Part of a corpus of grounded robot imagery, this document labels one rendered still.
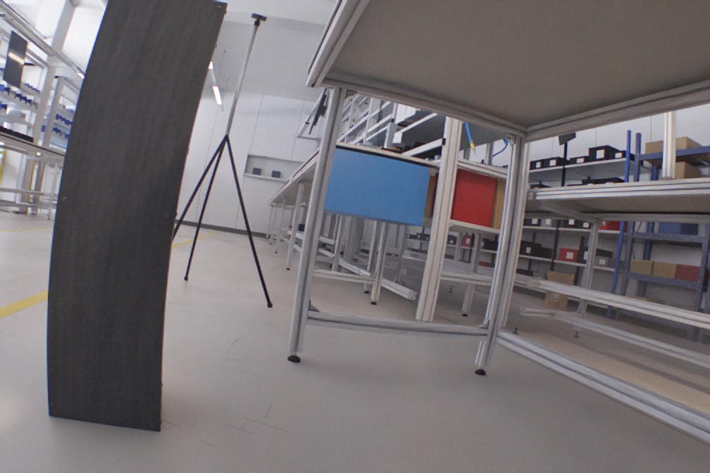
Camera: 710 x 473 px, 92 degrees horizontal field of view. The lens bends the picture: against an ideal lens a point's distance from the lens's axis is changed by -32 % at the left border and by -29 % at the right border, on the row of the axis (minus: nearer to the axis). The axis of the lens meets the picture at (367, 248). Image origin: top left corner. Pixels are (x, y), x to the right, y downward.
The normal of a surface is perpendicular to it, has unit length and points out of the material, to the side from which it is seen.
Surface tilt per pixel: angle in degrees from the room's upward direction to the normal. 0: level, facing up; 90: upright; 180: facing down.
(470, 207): 90
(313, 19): 90
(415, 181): 90
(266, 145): 90
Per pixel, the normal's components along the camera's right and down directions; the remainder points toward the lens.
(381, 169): 0.24, 0.07
